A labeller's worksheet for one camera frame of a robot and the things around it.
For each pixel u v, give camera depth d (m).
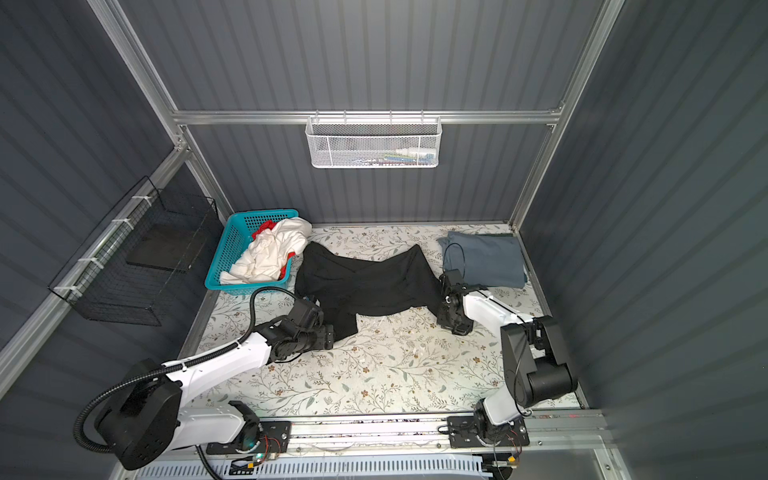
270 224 1.12
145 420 0.42
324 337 0.79
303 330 0.69
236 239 1.19
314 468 0.77
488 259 1.05
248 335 0.58
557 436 0.74
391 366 0.85
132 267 0.73
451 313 0.75
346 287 0.99
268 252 1.05
